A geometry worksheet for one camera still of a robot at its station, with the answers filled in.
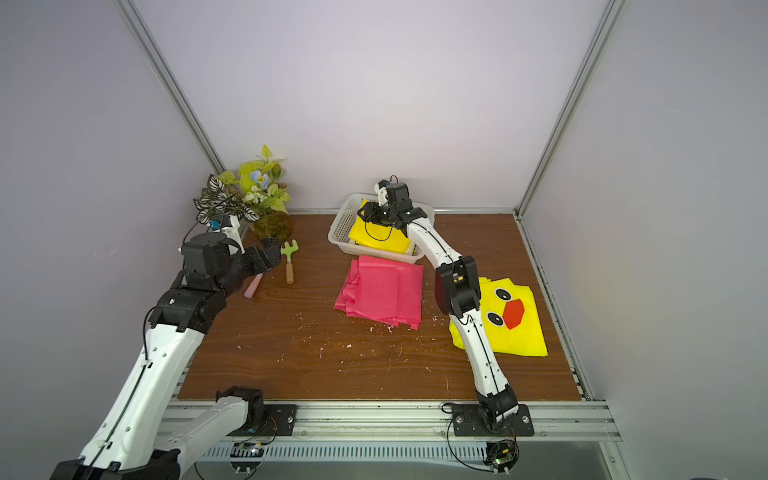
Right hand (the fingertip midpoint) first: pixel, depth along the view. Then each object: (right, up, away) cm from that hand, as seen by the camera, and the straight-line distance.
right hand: (363, 207), depth 99 cm
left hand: (-20, -11, -28) cm, 36 cm away
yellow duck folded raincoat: (+47, -36, -9) cm, 60 cm away
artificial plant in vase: (-36, +4, -4) cm, 36 cm away
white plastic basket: (-8, +1, +12) cm, 14 cm away
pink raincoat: (+7, -28, -4) cm, 29 cm away
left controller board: (-26, -63, -27) cm, 73 cm away
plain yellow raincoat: (+5, -10, +2) cm, 11 cm away
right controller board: (+37, -63, -29) cm, 78 cm away
